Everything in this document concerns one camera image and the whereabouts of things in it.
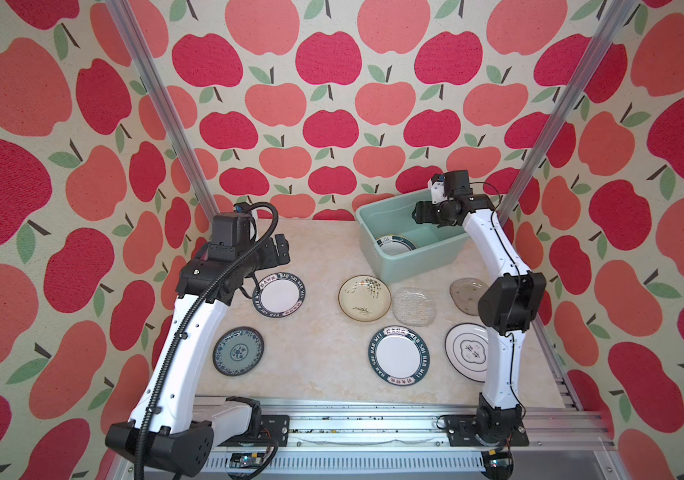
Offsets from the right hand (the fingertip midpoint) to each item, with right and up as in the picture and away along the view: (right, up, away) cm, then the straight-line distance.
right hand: (430, 210), depth 94 cm
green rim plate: (-50, -28, +8) cm, 58 cm away
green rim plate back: (-8, -10, +18) cm, 22 cm away
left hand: (-44, -12, -23) cm, 51 cm away
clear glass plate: (-4, -31, +4) cm, 32 cm away
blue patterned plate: (-60, -43, -6) cm, 74 cm away
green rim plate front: (-11, -44, -8) cm, 46 cm away
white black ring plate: (+9, -42, -6) cm, 44 cm away
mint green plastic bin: (+1, -12, -4) cm, 12 cm away
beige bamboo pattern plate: (-20, -29, +4) cm, 36 cm away
